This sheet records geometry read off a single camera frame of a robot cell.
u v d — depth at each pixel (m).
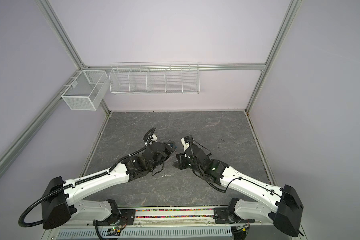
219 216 0.74
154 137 0.72
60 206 0.38
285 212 0.39
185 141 0.67
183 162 0.66
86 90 1.00
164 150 0.58
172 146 0.74
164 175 0.87
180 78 1.05
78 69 0.91
